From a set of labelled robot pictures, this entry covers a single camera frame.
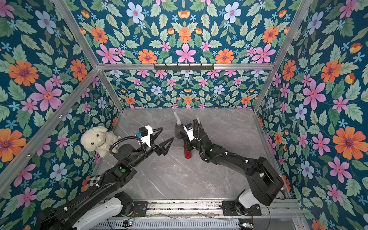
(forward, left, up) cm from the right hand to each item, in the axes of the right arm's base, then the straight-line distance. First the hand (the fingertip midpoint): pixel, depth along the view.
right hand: (188, 133), depth 84 cm
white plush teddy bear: (-6, +52, 0) cm, 52 cm away
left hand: (-11, +8, +15) cm, 20 cm away
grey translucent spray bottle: (+11, +8, -9) cm, 16 cm away
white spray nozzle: (+9, +7, 0) cm, 12 cm away
